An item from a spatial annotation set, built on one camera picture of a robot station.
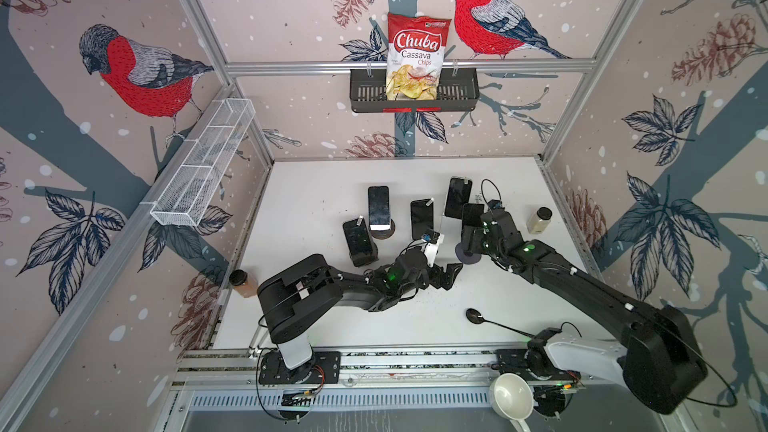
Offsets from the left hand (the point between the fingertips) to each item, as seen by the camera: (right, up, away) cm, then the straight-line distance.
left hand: (452, 262), depth 81 cm
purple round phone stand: (+7, -1, +13) cm, 14 cm away
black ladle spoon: (+6, -15, -1) cm, 16 cm away
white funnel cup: (+12, -29, -12) cm, 33 cm away
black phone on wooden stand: (-21, +14, +14) cm, 29 cm away
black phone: (-26, +2, +8) cm, 27 cm away
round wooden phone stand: (-20, +6, +15) cm, 26 cm away
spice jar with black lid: (+30, +10, +12) cm, 34 cm away
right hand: (+7, +6, +5) cm, 10 cm away
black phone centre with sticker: (-7, +10, +19) cm, 22 cm away
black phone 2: (+4, +18, +14) cm, 23 cm away
